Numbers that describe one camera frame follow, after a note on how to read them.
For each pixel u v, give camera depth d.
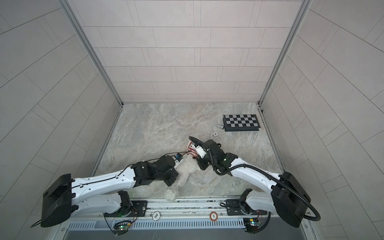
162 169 0.59
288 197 0.40
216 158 0.61
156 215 0.69
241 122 1.02
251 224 0.68
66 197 0.40
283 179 0.43
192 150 0.84
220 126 1.02
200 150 0.71
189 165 0.77
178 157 0.69
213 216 0.69
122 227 0.65
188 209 0.73
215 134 0.99
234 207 0.72
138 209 0.70
